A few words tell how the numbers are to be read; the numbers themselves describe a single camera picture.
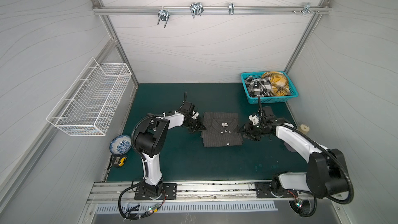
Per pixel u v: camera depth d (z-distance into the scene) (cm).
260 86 106
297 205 73
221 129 92
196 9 77
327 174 42
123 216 67
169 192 74
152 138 51
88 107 68
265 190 73
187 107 82
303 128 84
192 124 84
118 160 80
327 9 78
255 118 81
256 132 74
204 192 75
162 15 80
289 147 55
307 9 76
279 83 107
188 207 70
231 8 78
